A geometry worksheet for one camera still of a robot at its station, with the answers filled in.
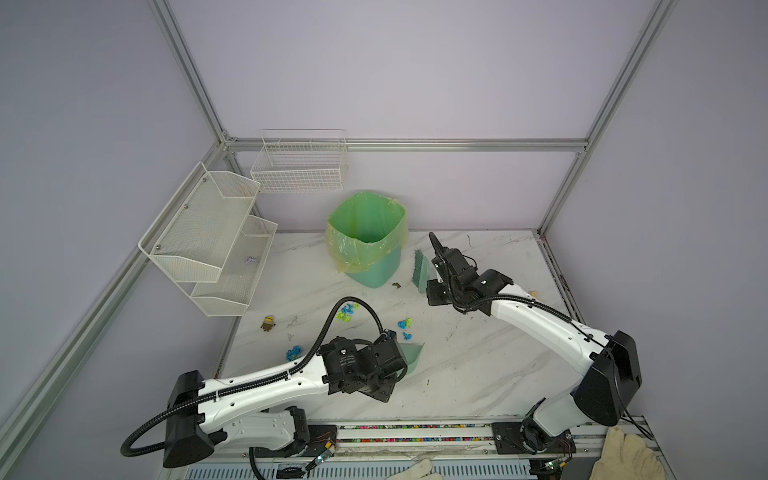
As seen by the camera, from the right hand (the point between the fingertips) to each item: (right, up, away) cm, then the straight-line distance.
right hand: (428, 289), depth 82 cm
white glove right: (+47, -40, -11) cm, 62 cm away
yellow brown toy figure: (-50, -12, +11) cm, 52 cm away
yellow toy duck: (+40, -3, +20) cm, 44 cm away
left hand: (-13, -22, -12) cm, 28 cm away
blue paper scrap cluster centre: (-6, -12, +12) cm, 18 cm away
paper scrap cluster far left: (-25, -9, +15) cm, 31 cm away
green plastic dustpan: (-5, -17, -1) cm, 18 cm away
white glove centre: (-4, -42, -12) cm, 44 cm away
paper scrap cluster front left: (-5, -16, +11) cm, 20 cm away
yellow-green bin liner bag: (-20, +20, +23) cm, 36 cm away
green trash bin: (-14, +4, +17) cm, 22 cm away
